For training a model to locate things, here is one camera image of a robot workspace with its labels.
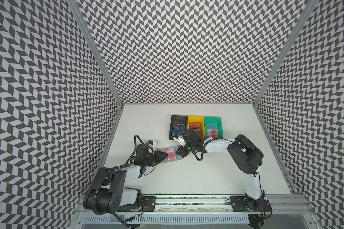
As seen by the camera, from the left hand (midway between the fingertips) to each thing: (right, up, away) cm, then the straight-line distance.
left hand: (167, 155), depth 88 cm
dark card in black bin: (+7, +19, +19) cm, 28 cm away
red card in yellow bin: (+19, +18, +14) cm, 30 cm away
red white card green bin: (+31, +13, +11) cm, 35 cm away
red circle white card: (+2, +2, +3) cm, 4 cm away
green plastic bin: (+35, +22, +18) cm, 45 cm away
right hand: (+6, 0, +3) cm, 7 cm away
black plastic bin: (+4, +23, +15) cm, 28 cm away
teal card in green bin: (+31, +18, +14) cm, 38 cm away
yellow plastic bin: (+24, +14, +13) cm, 30 cm away
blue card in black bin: (+5, +15, +12) cm, 20 cm away
